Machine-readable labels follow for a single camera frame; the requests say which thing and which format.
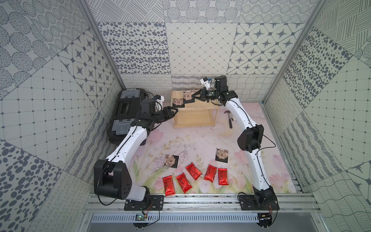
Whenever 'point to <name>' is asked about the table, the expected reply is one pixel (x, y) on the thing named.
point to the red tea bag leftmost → (169, 186)
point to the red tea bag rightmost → (222, 176)
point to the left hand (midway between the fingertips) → (175, 108)
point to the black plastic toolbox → (126, 108)
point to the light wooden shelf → (183, 117)
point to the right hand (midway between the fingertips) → (192, 97)
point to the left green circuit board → (140, 217)
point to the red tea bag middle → (194, 172)
